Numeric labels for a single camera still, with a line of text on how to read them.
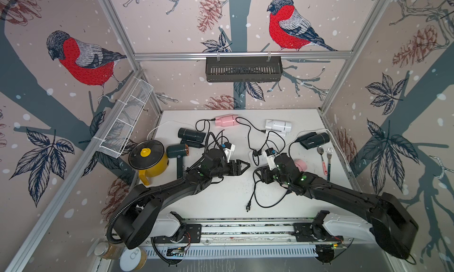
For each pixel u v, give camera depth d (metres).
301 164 0.88
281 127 1.06
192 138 1.03
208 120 1.11
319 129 1.10
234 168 0.71
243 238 0.73
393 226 0.41
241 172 0.72
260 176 0.77
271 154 0.74
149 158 0.85
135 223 0.41
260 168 0.88
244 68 1.04
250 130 1.09
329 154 0.98
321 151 1.00
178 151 0.94
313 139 0.99
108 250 0.62
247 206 0.80
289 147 1.01
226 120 1.07
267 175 0.73
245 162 0.76
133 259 0.64
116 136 0.82
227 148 0.76
